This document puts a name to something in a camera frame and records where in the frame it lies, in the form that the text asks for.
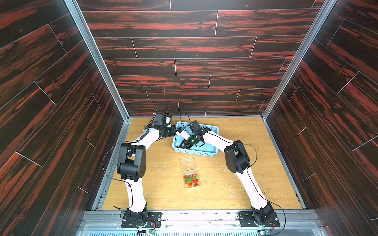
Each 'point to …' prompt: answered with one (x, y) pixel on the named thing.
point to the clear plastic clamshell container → (191, 175)
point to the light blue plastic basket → (206, 150)
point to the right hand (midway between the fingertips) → (183, 144)
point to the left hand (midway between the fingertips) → (178, 131)
